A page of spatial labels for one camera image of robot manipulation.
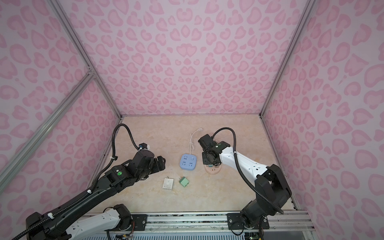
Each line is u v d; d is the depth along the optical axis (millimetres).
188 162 921
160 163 689
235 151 550
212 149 608
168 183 838
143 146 681
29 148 565
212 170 881
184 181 857
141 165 552
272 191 425
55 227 392
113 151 587
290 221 738
